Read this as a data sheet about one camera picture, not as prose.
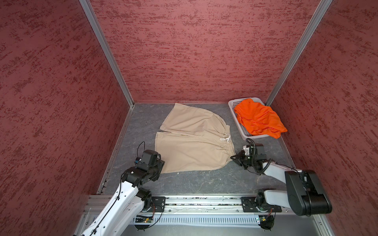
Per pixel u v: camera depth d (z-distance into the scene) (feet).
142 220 2.36
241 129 3.07
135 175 1.78
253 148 2.48
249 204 2.43
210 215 2.38
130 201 1.64
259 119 3.42
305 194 1.40
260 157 2.38
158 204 2.44
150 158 1.96
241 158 2.62
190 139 3.28
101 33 2.66
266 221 2.32
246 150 2.74
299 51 2.91
